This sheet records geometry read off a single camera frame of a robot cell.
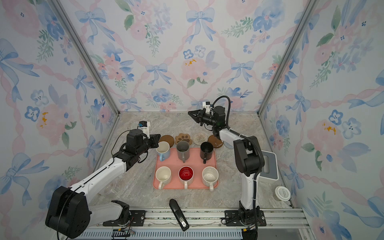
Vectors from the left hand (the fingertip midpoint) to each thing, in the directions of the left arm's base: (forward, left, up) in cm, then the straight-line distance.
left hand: (160, 134), depth 83 cm
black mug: (0, -27, -16) cm, 31 cm away
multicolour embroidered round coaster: (+11, -22, -19) cm, 31 cm away
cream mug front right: (-17, -28, -18) cm, 37 cm away
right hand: (+12, -15, +5) cm, 20 cm away
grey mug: (-2, -12, -11) cm, 16 cm away
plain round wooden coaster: (+11, 0, -20) cm, 23 cm away
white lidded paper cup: (-27, -64, -14) cm, 71 cm away
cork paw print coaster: (+12, -11, -20) cm, 26 cm away
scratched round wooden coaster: (+6, -34, -18) cm, 39 cm away
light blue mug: (-4, -1, -10) cm, 11 cm away
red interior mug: (-17, -14, -18) cm, 28 cm away
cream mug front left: (-17, -1, -17) cm, 24 cm away
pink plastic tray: (-9, -6, -19) cm, 22 cm away
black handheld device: (-37, -12, -16) cm, 42 cm away
